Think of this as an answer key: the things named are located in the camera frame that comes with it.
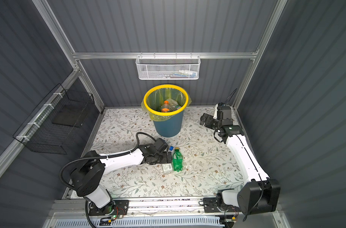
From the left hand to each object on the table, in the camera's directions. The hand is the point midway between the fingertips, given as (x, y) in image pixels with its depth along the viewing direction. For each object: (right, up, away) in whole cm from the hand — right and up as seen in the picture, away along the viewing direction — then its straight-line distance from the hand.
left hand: (167, 159), depth 87 cm
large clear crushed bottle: (+4, +34, +5) cm, 35 cm away
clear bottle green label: (0, -4, -3) cm, 5 cm away
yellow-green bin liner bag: (-8, +40, +8) cm, 41 cm away
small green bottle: (+6, -1, +1) cm, 7 cm away
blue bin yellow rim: (+3, +19, +17) cm, 26 cm away
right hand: (+25, +24, -7) cm, 35 cm away
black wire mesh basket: (-58, +22, -14) cm, 64 cm away
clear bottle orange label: (-1, +33, +5) cm, 33 cm away
